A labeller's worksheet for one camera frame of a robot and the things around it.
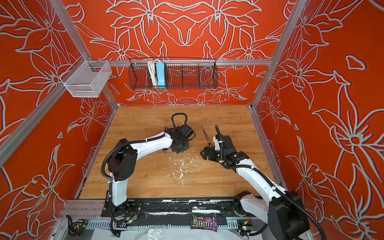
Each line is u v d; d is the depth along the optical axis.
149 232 0.67
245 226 0.69
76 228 0.66
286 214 0.39
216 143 0.76
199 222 0.68
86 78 0.92
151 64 0.87
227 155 0.63
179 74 0.98
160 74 0.89
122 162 0.50
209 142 0.98
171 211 0.73
